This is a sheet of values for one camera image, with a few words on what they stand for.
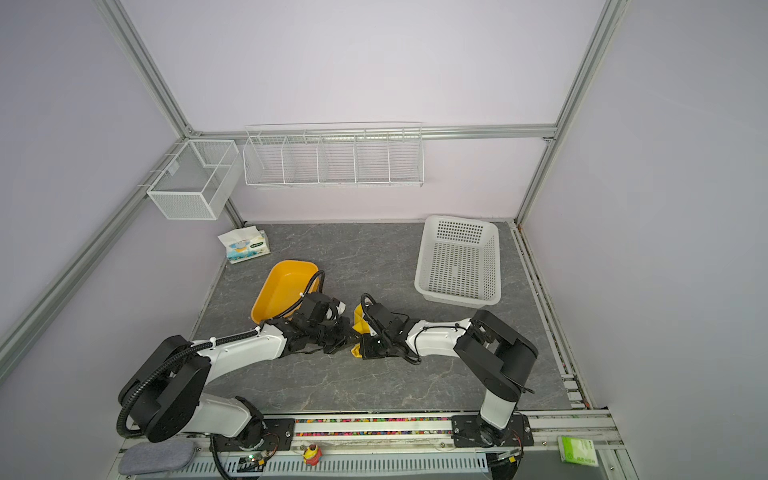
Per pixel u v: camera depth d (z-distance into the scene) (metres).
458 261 1.08
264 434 0.72
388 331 0.70
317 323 0.73
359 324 0.87
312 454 0.67
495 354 0.48
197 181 0.97
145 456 0.69
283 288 0.99
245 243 1.07
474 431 0.74
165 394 0.43
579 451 0.69
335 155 0.99
